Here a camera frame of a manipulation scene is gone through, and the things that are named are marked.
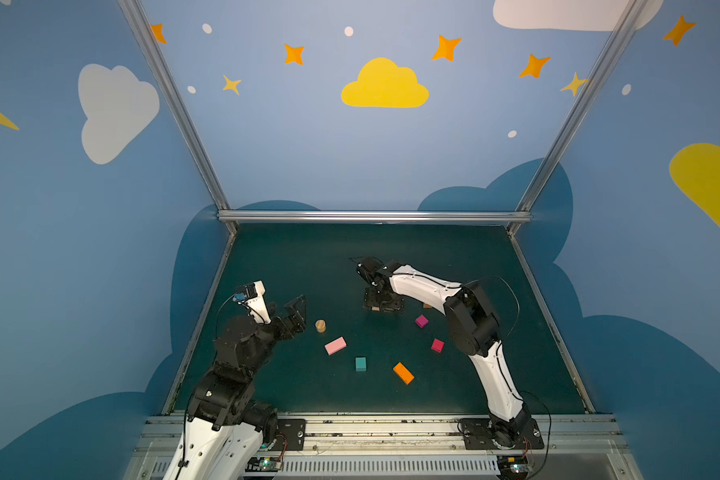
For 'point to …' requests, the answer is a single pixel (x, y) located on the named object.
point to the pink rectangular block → (335, 345)
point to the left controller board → (263, 464)
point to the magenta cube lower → (437, 345)
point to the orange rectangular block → (403, 372)
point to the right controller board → (512, 467)
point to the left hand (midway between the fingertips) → (296, 301)
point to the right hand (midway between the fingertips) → (380, 304)
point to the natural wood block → (427, 306)
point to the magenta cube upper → (422, 321)
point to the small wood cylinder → (320, 326)
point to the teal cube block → (360, 364)
